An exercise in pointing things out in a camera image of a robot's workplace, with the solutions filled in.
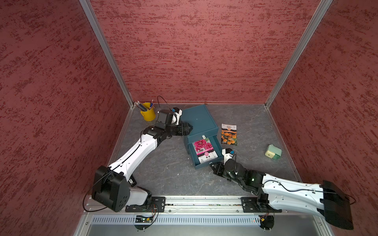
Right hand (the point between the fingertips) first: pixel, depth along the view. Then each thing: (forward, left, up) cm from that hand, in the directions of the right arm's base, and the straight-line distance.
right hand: (209, 169), depth 78 cm
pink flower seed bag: (+11, +2, 0) cm, 11 cm away
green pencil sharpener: (+11, -41, -5) cm, 43 cm away
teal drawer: (+16, -5, -1) cm, 17 cm away
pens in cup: (+44, +44, +4) cm, 63 cm away
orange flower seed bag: (+28, -17, -10) cm, 34 cm away
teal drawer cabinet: (+21, +2, +13) cm, 25 cm away
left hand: (+18, +12, +11) cm, 25 cm away
